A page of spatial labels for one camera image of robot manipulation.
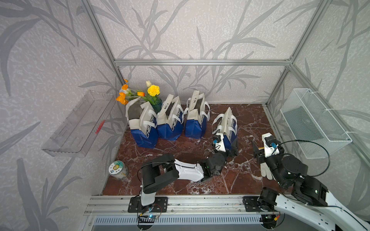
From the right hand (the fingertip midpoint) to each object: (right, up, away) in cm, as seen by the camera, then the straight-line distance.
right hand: (259, 137), depth 63 cm
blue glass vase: (-55, +19, +33) cm, 67 cm away
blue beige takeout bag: (-58, +6, +17) cm, 61 cm away
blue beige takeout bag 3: (-27, +11, +18) cm, 34 cm away
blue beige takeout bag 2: (-43, +7, +17) cm, 47 cm away
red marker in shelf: (-74, +5, +4) cm, 74 cm away
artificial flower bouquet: (-73, +24, +28) cm, 81 cm away
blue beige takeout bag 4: (-11, +5, +15) cm, 19 cm away
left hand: (-9, -2, +12) cm, 15 cm away
